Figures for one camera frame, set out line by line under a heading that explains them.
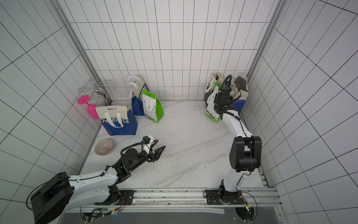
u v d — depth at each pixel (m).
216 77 1.00
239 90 0.91
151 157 0.69
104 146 0.90
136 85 0.94
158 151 0.70
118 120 0.86
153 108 0.92
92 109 0.88
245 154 0.47
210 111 1.03
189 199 0.73
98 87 0.89
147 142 0.66
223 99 0.67
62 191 0.42
